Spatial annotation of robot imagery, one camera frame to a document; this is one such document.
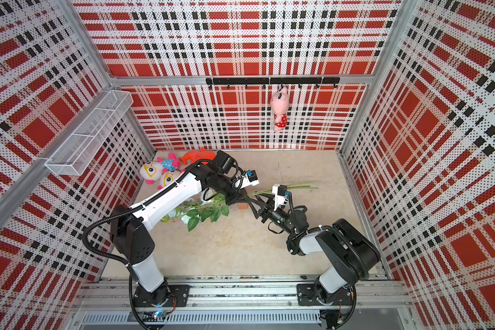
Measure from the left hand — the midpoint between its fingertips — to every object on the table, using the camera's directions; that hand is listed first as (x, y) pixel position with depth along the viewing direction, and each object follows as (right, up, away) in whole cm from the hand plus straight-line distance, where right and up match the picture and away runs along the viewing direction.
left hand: (249, 197), depth 79 cm
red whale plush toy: (-30, +19, +31) cm, 47 cm away
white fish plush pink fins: (-41, +8, +20) cm, 46 cm away
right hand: (+2, +1, -3) cm, 3 cm away
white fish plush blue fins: (-52, +10, +25) cm, 58 cm away
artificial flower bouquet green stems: (-16, -3, -7) cm, 18 cm away
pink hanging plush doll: (+13, +41, +12) cm, 44 cm away
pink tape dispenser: (-4, -7, +20) cm, 22 cm away
